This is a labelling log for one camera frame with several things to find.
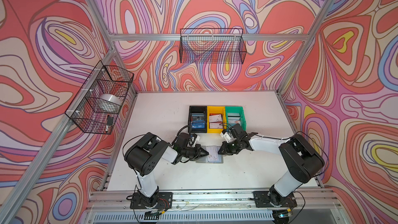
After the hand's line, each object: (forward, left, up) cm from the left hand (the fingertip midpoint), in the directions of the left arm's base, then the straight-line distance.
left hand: (209, 154), depth 87 cm
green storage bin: (+29, -18, +4) cm, 35 cm away
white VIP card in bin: (+24, -5, +1) cm, 25 cm away
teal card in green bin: (+22, -17, 0) cm, 28 cm away
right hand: (0, -7, -2) cm, 7 cm away
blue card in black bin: (+19, +6, 0) cm, 20 cm away
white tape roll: (+12, +48, +31) cm, 58 cm away
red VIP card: (+18, -5, +2) cm, 19 cm away
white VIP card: (0, -2, -1) cm, 2 cm away
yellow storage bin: (+28, -2, +5) cm, 29 cm away
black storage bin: (+27, +7, +7) cm, 29 cm away
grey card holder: (-3, +3, -1) cm, 4 cm away
